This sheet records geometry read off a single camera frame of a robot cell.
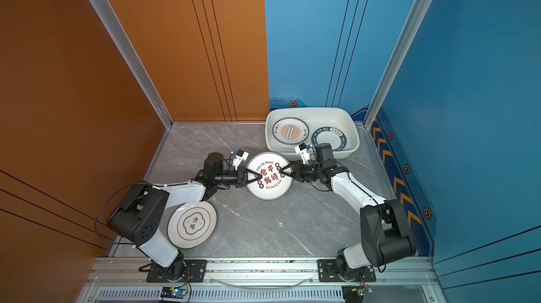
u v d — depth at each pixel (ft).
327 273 2.38
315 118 3.82
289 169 2.66
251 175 2.69
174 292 2.32
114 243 2.78
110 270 2.44
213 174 2.38
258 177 2.71
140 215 1.54
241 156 2.71
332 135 3.68
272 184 2.66
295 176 2.47
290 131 3.68
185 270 2.38
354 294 2.31
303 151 2.64
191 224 2.74
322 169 2.24
